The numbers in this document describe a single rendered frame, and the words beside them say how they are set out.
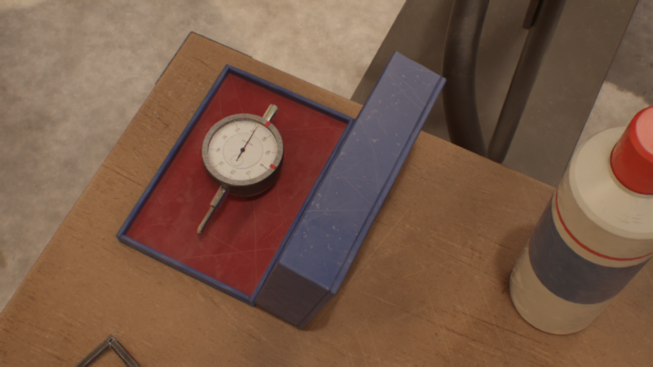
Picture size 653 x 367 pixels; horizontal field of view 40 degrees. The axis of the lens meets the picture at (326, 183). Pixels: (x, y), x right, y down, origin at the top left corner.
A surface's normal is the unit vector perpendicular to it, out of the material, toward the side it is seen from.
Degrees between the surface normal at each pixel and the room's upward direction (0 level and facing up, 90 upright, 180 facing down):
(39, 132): 0
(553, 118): 0
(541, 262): 90
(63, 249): 0
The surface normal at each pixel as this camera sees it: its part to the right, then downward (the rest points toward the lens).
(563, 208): -0.98, 0.19
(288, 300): -0.44, 0.81
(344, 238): 0.20, -0.33
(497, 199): 0.00, -0.43
